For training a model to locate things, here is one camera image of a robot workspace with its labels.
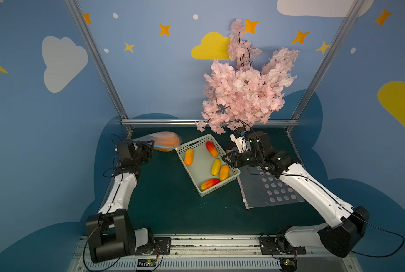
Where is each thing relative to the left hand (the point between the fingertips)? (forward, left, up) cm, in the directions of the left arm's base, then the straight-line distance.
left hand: (155, 138), depth 83 cm
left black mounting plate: (-43, -7, -24) cm, 50 cm away
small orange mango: (+3, -15, -21) cm, 26 cm away
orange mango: (+7, -3, -11) cm, 13 cm away
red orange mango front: (-14, -28, -21) cm, 37 cm away
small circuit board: (-49, 0, -28) cm, 56 cm away
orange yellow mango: (-7, -36, -20) cm, 42 cm away
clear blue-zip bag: (+9, +7, -10) cm, 15 cm away
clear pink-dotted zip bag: (-14, -57, -25) cm, 63 cm away
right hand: (-11, -35, +1) cm, 37 cm away
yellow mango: (-2, -32, -22) cm, 39 cm away
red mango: (+10, -30, -22) cm, 38 cm away
